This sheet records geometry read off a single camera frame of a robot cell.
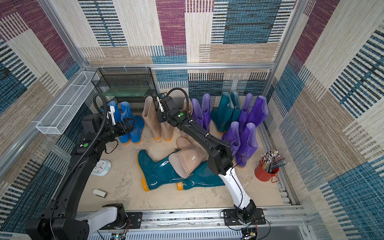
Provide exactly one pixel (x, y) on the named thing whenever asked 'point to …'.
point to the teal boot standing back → (236, 100)
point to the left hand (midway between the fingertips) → (130, 121)
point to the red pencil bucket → (265, 175)
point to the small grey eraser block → (99, 193)
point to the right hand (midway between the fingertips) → (163, 113)
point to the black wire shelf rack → (129, 84)
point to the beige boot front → (167, 130)
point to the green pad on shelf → (127, 91)
